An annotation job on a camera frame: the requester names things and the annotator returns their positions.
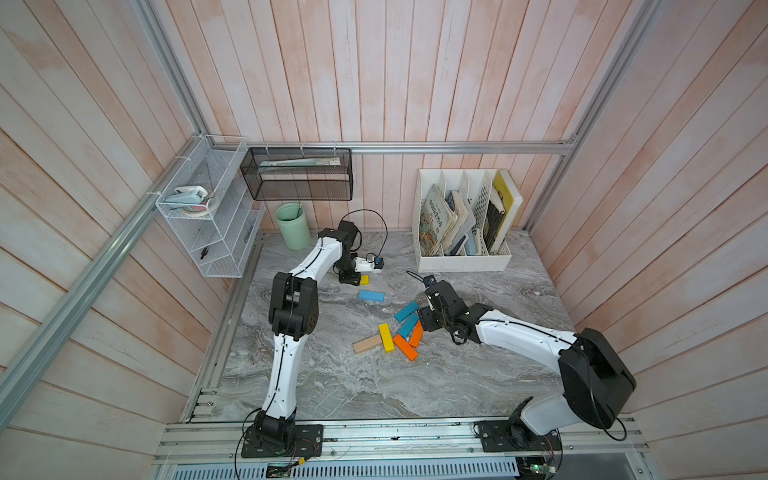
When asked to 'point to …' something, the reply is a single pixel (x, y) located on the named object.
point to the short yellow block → (365, 280)
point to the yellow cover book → (510, 189)
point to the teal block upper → (406, 311)
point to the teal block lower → (407, 324)
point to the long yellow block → (387, 337)
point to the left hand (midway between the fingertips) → (353, 276)
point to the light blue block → (371, 295)
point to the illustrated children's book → (437, 216)
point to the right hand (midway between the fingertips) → (429, 308)
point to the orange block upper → (417, 335)
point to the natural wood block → (367, 343)
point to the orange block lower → (406, 348)
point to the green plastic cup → (293, 225)
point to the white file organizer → (463, 220)
